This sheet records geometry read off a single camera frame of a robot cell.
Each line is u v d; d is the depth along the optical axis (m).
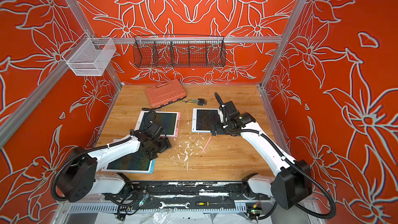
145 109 1.06
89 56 0.92
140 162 0.82
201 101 1.07
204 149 0.87
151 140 0.65
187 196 0.73
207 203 0.70
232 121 0.55
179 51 0.98
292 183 0.39
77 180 0.41
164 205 0.70
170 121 1.01
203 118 1.00
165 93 1.08
